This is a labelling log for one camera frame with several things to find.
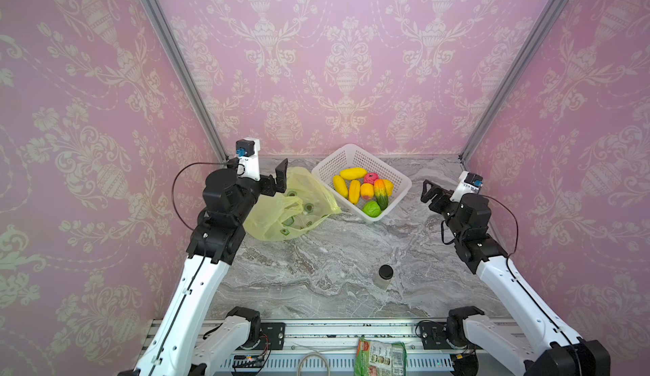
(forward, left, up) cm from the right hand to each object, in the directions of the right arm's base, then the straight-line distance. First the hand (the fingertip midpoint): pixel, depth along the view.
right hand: (437, 185), depth 78 cm
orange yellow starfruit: (+16, +23, -20) cm, 34 cm away
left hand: (-1, +48, +16) cm, 51 cm away
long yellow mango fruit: (+25, +24, -21) cm, 40 cm away
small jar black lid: (-22, +18, -17) cm, 33 cm away
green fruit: (+4, +18, -18) cm, 26 cm away
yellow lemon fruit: (+16, +9, -20) cm, 27 cm away
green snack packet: (-41, +22, -24) cm, 52 cm away
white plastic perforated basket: (+33, +22, -18) cm, 44 cm away
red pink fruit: (+20, +16, -19) cm, 32 cm away
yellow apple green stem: (+13, +19, -19) cm, 30 cm away
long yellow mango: (+18, +29, -21) cm, 40 cm away
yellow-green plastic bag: (-2, +50, -11) cm, 51 cm away
